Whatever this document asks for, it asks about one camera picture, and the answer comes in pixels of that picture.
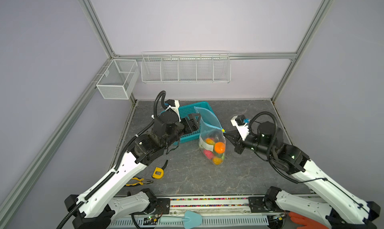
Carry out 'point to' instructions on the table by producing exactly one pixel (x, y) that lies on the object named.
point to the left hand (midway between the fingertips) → (195, 120)
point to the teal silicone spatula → (192, 219)
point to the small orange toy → (219, 147)
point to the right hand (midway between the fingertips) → (225, 134)
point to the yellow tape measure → (158, 173)
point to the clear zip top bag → (212, 141)
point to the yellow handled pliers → (143, 182)
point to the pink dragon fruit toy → (208, 153)
